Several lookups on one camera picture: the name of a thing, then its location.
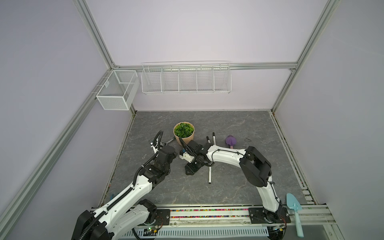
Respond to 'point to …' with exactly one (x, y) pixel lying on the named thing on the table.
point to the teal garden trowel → (292, 202)
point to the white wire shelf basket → (186, 77)
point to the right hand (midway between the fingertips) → (189, 172)
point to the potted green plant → (185, 130)
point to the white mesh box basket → (119, 90)
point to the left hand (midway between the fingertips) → (167, 148)
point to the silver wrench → (165, 143)
